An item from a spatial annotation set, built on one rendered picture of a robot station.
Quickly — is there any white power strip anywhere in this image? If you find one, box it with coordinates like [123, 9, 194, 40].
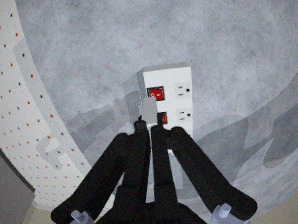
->
[143, 62, 193, 138]

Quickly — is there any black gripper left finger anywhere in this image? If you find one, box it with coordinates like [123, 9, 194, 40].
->
[51, 97, 152, 224]

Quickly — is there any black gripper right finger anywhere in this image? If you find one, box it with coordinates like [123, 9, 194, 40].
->
[149, 96, 258, 224]

